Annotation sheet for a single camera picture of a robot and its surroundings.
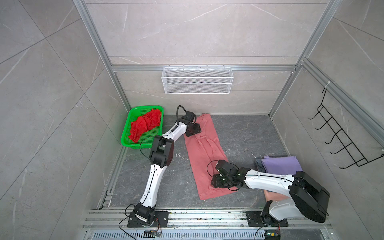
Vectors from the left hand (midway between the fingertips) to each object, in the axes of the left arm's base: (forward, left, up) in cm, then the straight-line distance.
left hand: (198, 128), depth 107 cm
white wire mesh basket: (+21, +1, +26) cm, 34 cm away
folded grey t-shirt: (-32, -35, +2) cm, 47 cm away
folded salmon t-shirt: (-48, -35, +2) cm, 60 cm away
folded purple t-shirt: (-32, -50, +1) cm, 59 cm away
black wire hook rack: (-30, -63, +30) cm, 76 cm away
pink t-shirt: (-17, -4, -2) cm, 17 cm away
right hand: (-38, -7, -3) cm, 39 cm away
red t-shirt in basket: (+4, +40, +3) cm, 40 cm away
